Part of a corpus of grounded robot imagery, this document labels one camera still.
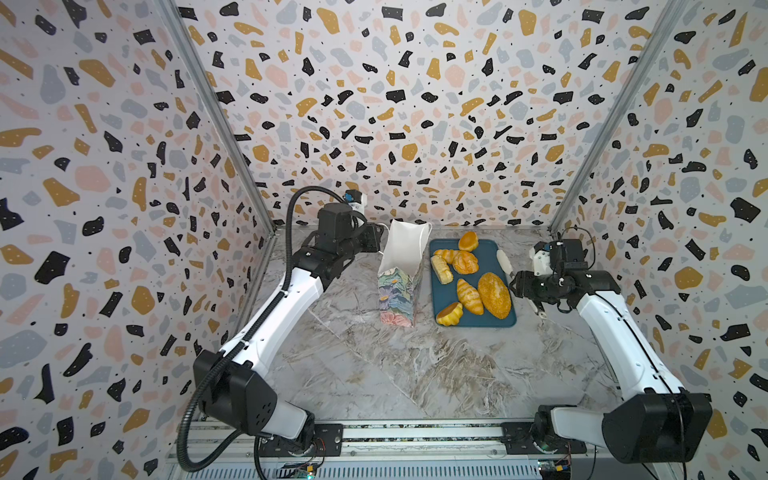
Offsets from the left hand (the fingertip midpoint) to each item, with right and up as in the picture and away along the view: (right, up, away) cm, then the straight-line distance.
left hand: (381, 221), depth 75 cm
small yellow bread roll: (+20, -27, +15) cm, 36 cm away
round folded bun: (+27, -11, +28) cm, 41 cm away
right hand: (+36, -15, +6) cm, 40 cm away
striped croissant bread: (+27, -22, +22) cm, 41 cm away
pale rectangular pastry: (+19, -13, +28) cm, 36 cm away
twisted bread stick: (+22, -8, +34) cm, 41 cm away
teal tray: (+18, -22, +26) cm, 39 cm away
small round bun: (+30, -3, +38) cm, 48 cm away
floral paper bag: (+5, -12, +2) cm, 13 cm away
